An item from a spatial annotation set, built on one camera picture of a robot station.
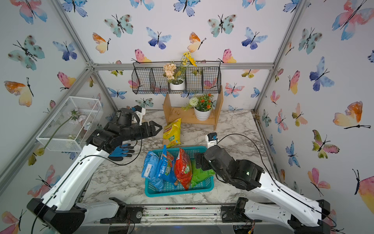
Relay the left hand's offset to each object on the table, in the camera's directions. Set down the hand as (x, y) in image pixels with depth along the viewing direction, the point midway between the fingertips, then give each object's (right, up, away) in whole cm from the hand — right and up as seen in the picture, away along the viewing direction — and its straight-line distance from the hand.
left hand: (158, 127), depth 70 cm
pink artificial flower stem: (-43, +4, +4) cm, 43 cm away
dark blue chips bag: (-4, -20, +1) cm, 20 cm away
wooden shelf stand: (+12, +8, +37) cm, 40 cm away
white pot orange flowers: (+23, +13, +28) cm, 39 cm away
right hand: (+21, -11, -4) cm, 24 cm away
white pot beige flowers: (+7, +30, +21) cm, 37 cm away
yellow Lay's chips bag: (+3, -3, +25) cm, 26 cm away
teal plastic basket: (+24, -33, +11) cm, 42 cm away
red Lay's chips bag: (+12, -20, +2) cm, 24 cm away
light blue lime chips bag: (+4, -21, +1) cm, 21 cm away
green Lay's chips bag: (+20, -25, +6) cm, 32 cm away
